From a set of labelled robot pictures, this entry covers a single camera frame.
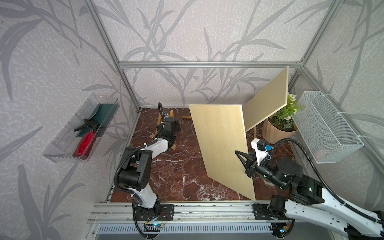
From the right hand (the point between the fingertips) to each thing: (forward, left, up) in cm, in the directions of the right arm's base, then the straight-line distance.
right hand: (236, 151), depth 60 cm
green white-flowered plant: (+29, -35, -13) cm, 48 cm away
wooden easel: (+26, -20, -25) cm, 41 cm away
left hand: (+31, +35, -19) cm, 51 cm away
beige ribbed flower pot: (+21, -29, -20) cm, 42 cm away
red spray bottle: (+3, +61, +4) cm, 61 cm away
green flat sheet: (+17, +64, 0) cm, 66 cm away
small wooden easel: (+29, +32, -10) cm, 44 cm away
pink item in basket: (+4, -43, -12) cm, 45 cm away
